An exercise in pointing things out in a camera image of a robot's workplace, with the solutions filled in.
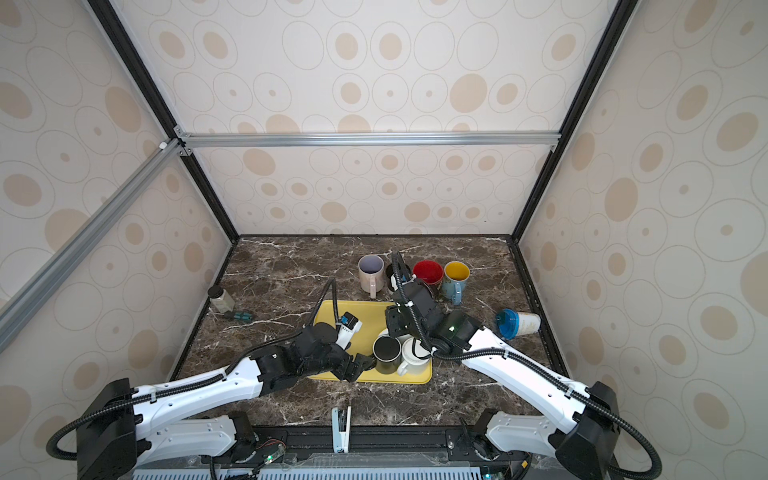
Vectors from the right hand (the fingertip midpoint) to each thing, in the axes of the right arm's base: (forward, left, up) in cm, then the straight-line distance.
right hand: (392, 311), depth 76 cm
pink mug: (+23, +7, -12) cm, 27 cm away
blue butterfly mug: (+19, -21, -10) cm, 30 cm away
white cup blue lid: (+3, -35, -13) cm, 38 cm away
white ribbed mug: (-2, -4, -12) cm, 13 cm away
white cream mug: (-9, -6, -13) cm, 17 cm away
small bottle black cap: (+12, +53, -11) cm, 56 cm away
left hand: (-8, +6, -7) cm, 12 cm away
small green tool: (+9, +47, -17) cm, 51 cm away
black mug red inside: (-6, +1, -11) cm, 12 cm away
